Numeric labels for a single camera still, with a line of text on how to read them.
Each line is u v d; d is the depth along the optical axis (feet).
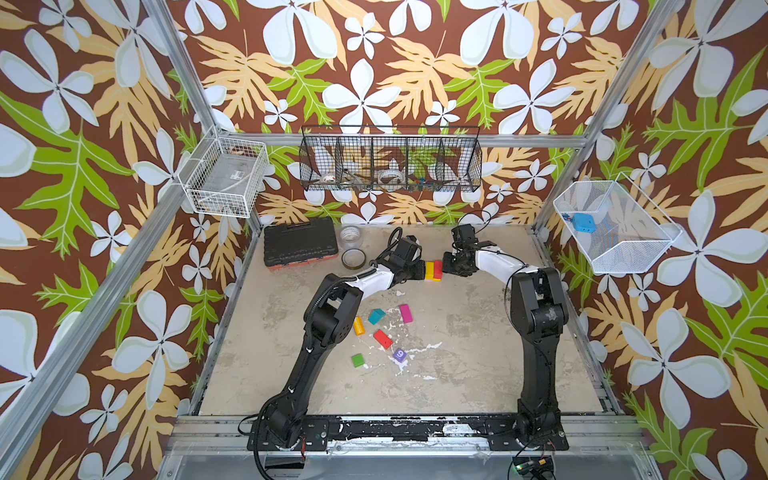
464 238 2.77
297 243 3.68
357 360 2.84
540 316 1.89
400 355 2.83
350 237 3.84
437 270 3.33
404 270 2.77
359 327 3.02
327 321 1.99
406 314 3.14
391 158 3.22
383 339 2.97
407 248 2.76
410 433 2.46
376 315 3.12
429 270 3.33
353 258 3.64
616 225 2.70
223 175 2.80
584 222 2.82
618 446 2.37
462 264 2.79
